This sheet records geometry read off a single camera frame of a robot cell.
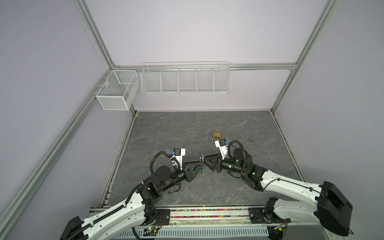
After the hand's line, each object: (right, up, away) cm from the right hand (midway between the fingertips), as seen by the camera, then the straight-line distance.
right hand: (203, 160), depth 72 cm
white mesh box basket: (-57, +41, +30) cm, 76 cm away
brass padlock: (+11, +10, +33) cm, 37 cm away
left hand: (-1, -2, -4) cm, 5 cm away
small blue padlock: (0, -3, -5) cm, 6 cm away
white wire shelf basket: (-11, +49, +27) cm, 57 cm away
